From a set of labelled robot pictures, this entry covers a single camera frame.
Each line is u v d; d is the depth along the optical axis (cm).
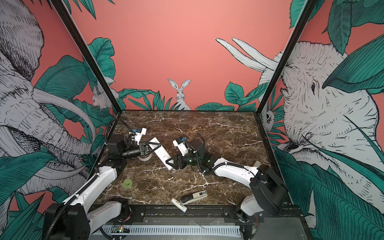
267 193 43
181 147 70
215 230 70
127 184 84
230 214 74
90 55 88
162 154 73
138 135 72
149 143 73
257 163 90
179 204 76
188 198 75
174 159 68
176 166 69
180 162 67
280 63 91
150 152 70
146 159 93
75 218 39
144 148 68
